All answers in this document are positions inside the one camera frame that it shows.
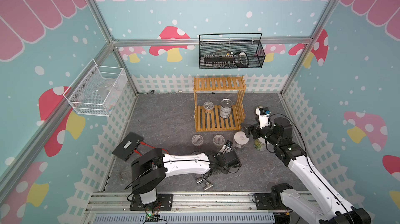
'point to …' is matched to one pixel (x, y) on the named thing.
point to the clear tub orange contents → (219, 140)
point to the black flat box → (128, 146)
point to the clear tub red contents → (197, 140)
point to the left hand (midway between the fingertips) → (221, 162)
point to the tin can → (225, 108)
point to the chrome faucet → (208, 184)
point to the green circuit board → (150, 217)
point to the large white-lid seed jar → (240, 141)
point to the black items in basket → (239, 59)
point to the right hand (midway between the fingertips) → (249, 120)
